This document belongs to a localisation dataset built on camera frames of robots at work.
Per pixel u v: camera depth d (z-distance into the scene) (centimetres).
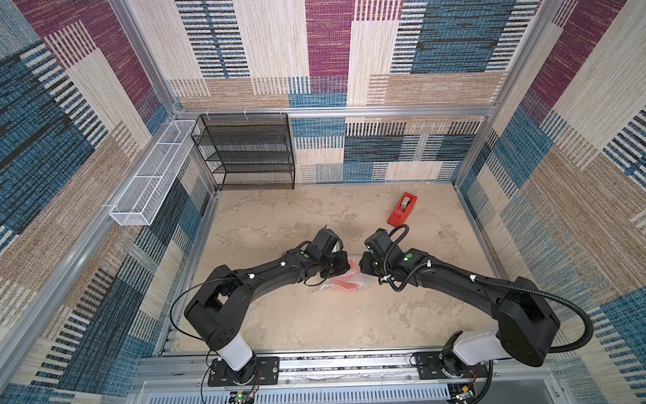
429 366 73
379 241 66
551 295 41
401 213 104
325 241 69
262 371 73
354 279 84
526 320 42
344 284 85
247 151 108
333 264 75
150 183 75
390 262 64
